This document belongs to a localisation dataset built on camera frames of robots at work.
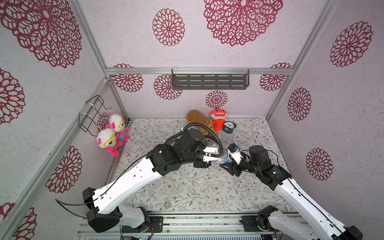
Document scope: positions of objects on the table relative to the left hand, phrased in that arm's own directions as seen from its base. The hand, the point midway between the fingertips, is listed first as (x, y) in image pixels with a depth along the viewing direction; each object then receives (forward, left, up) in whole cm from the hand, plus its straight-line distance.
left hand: (210, 150), depth 63 cm
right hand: (+3, -8, -13) cm, 15 cm away
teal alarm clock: (+38, -19, -30) cm, 52 cm away
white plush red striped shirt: (+17, +57, -15) cm, 61 cm away
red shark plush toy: (+47, -12, -27) cm, 55 cm away
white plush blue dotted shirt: (+29, +55, -15) cm, 64 cm away
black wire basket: (+28, +60, +1) cm, 66 cm away
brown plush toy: (+45, +7, -25) cm, 52 cm away
